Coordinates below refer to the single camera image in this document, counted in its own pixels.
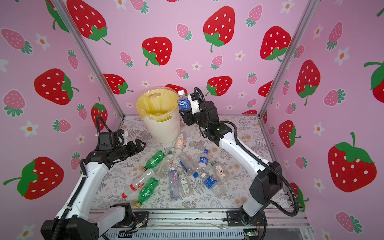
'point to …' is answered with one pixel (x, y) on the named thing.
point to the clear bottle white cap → (164, 169)
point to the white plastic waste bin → (164, 132)
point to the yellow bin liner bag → (158, 103)
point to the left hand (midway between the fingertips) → (139, 146)
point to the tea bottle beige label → (221, 172)
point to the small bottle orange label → (180, 141)
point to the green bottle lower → (146, 190)
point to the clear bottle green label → (185, 183)
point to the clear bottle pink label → (173, 183)
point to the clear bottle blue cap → (187, 164)
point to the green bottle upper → (155, 160)
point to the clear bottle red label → (136, 185)
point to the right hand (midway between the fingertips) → (182, 108)
